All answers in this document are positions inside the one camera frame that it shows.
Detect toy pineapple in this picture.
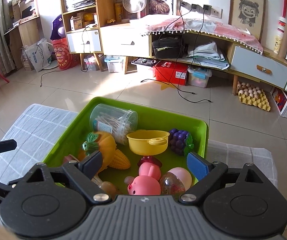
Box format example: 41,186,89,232
77,131,116,173

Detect pink pig toy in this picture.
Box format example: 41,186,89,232
124,156,162,196

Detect yellow toy pot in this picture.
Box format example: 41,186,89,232
127,129,169,156

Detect brown round ball toy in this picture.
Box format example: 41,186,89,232
99,181,118,198

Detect pink clear capsule ball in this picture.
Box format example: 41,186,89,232
160,167,192,197

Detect purple toy grapes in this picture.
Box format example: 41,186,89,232
168,128,194,156

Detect toy corn cob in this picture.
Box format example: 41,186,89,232
109,149,131,170

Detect green plastic bin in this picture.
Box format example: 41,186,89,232
42,96,209,198

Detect grey checked cloth mat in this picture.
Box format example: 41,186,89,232
0,104,278,186

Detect clear cotton swab jar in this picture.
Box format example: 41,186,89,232
90,103,139,145

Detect yellow egg tray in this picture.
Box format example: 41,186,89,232
237,82,271,112

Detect clear plastic storage box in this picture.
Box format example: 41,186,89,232
187,66,212,88

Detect white shopping bag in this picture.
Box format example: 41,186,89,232
24,38,52,72

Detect red cardboard box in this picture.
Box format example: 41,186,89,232
153,61,188,86

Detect red round drum bucket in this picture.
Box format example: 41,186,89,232
52,37,80,70

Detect stack of papers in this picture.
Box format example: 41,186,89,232
186,41,230,70

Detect wooden desk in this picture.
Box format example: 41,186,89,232
4,0,44,69

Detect black bag in cabinet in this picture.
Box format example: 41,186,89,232
152,35,185,59

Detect wooden tv cabinet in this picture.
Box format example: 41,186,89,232
100,15,287,92

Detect pink lace cloth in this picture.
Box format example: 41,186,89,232
143,16,263,55

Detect wooden shelf cabinet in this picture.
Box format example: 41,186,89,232
60,0,115,71

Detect framed cartoon girl drawing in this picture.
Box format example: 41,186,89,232
228,0,267,42

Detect black power cable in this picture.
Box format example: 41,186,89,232
141,2,212,104

